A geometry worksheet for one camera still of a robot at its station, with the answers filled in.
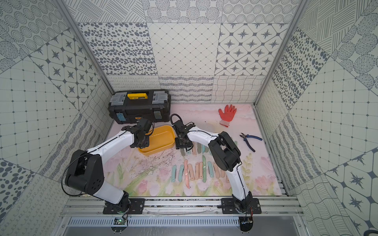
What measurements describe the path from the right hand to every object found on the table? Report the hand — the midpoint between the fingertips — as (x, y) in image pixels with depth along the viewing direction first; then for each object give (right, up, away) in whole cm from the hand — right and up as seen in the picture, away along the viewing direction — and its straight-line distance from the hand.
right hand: (181, 147), depth 95 cm
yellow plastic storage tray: (-15, +3, +7) cm, 17 cm away
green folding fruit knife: (+14, -11, -9) cm, 20 cm away
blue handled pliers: (+43, +4, +3) cm, 43 cm away
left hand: (-22, +4, -6) cm, 23 cm away
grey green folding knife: (+1, -3, 0) cm, 3 cm away
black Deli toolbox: (-36, +27, +1) cm, 45 cm away
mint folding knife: (0, -13, -9) cm, 16 cm away
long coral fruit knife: (+3, -14, -9) cm, 17 cm away
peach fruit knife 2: (+25, -14, -9) cm, 30 cm away
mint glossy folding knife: (+5, -3, -2) cm, 6 cm away
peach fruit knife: (+22, -14, -9) cm, 28 cm away
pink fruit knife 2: (+12, -12, -9) cm, 19 cm away
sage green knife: (+17, -1, +1) cm, 17 cm away
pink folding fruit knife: (+6, -13, -9) cm, 17 cm away
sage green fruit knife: (+10, +6, -27) cm, 30 cm away
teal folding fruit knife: (+18, -12, -8) cm, 23 cm away
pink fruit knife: (+10, -12, -9) cm, 18 cm away
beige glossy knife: (+8, -2, -2) cm, 8 cm away
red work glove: (+35, +20, +20) cm, 45 cm away
